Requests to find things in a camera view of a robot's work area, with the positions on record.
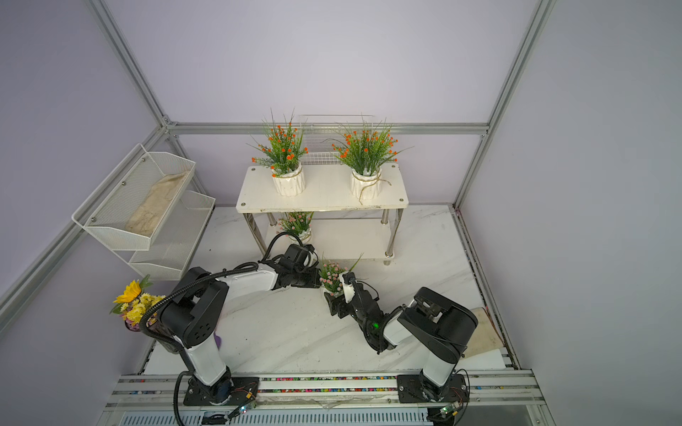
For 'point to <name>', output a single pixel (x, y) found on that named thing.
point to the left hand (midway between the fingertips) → (321, 283)
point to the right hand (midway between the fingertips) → (337, 291)
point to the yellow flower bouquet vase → (134, 303)
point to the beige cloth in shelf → (148, 213)
